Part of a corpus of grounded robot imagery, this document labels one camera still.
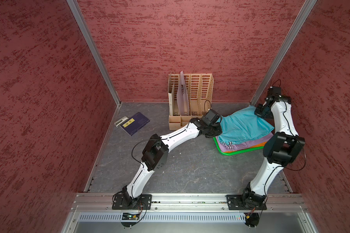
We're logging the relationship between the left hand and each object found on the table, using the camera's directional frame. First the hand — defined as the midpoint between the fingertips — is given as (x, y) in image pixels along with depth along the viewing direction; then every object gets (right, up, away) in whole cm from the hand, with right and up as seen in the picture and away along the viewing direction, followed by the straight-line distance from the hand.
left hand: (221, 134), depth 84 cm
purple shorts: (+1, -7, -3) cm, 8 cm away
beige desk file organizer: (-8, +33, +29) cm, 45 cm away
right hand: (+25, +11, +4) cm, 28 cm away
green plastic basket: (+1, -11, -1) cm, 11 cm away
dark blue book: (-59, +5, +23) cm, 64 cm away
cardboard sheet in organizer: (-30, +21, +6) cm, 37 cm away
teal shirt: (+15, +6, +5) cm, 17 cm away
